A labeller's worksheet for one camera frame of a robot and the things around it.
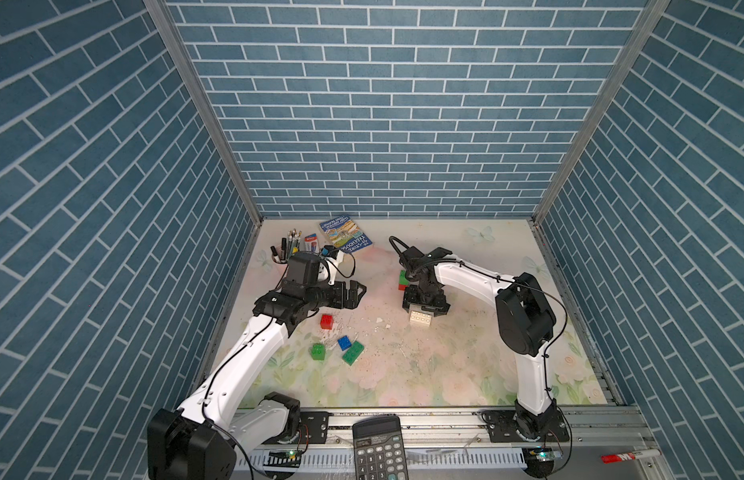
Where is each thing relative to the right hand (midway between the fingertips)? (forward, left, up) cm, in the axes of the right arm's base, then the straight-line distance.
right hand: (417, 312), depth 92 cm
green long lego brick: (-14, +18, -1) cm, 23 cm away
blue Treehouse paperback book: (+30, +28, +1) cm, 41 cm away
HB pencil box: (+26, +41, -1) cm, 48 cm away
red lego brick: (+8, +5, +1) cm, 10 cm away
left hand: (-3, +17, +17) cm, 24 cm away
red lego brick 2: (-6, +27, +1) cm, 28 cm away
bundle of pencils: (+14, +42, +12) cm, 45 cm away
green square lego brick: (-15, +28, +1) cm, 32 cm away
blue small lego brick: (-11, +21, -1) cm, 24 cm away
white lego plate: (-1, -1, -1) cm, 2 cm away
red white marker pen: (-33, -47, -2) cm, 57 cm away
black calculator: (-36, +8, -1) cm, 37 cm away
